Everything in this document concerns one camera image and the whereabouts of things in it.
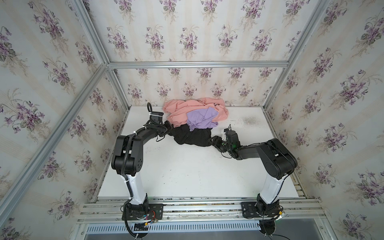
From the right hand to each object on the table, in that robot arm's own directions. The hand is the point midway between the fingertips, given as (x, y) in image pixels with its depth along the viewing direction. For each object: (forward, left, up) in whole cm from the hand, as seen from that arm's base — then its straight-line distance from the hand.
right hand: (208, 143), depth 96 cm
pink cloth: (+28, +22, +3) cm, 35 cm away
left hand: (+11, +24, +5) cm, 27 cm away
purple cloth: (+17, +3, +4) cm, 18 cm away
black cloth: (+7, +17, 0) cm, 18 cm away
